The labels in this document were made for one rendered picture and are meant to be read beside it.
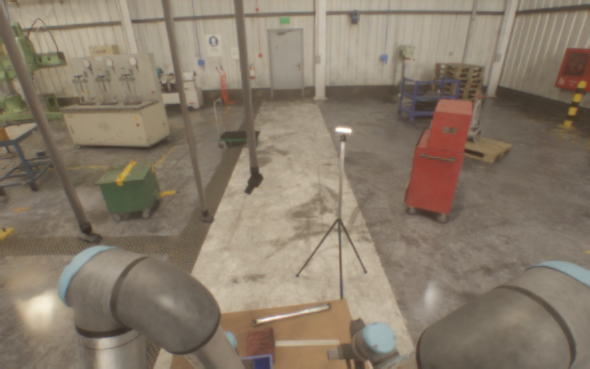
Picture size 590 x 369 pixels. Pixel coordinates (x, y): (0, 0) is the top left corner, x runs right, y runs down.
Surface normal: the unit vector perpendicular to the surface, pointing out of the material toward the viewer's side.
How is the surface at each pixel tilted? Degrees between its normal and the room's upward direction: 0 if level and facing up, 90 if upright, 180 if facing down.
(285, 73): 90
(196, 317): 66
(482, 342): 44
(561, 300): 15
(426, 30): 90
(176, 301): 51
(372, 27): 90
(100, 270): 23
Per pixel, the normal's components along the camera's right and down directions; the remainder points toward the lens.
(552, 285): -0.06, -0.92
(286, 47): 0.01, 0.46
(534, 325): -0.20, -0.63
